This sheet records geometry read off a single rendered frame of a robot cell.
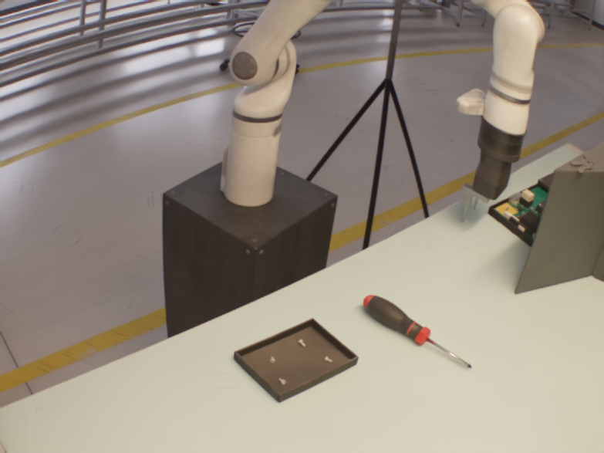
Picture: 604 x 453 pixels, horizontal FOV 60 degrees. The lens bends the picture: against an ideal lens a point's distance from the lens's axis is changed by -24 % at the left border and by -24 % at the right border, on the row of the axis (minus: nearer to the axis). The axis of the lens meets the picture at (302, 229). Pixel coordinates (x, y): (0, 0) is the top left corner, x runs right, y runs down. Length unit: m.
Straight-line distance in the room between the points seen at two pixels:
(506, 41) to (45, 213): 2.31
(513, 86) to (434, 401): 0.44
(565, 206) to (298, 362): 0.41
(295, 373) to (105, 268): 1.79
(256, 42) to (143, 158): 2.12
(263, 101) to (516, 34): 0.53
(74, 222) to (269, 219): 1.62
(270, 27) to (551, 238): 0.56
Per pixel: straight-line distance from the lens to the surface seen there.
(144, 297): 2.30
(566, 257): 0.93
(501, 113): 0.88
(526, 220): 1.03
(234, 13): 5.34
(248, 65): 1.08
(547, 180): 1.21
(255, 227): 1.17
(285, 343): 0.74
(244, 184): 1.20
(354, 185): 3.02
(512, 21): 0.83
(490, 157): 0.92
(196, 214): 1.20
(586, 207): 0.90
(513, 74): 0.86
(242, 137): 1.16
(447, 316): 0.82
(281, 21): 1.03
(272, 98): 1.15
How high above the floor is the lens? 1.52
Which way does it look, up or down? 34 degrees down
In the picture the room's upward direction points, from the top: 8 degrees clockwise
